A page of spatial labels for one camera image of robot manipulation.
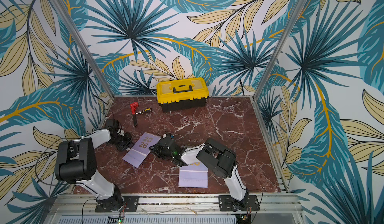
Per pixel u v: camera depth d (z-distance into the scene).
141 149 0.88
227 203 0.73
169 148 0.69
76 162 0.46
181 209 0.73
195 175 0.79
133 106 1.13
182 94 1.00
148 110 1.09
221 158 0.53
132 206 0.73
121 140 0.81
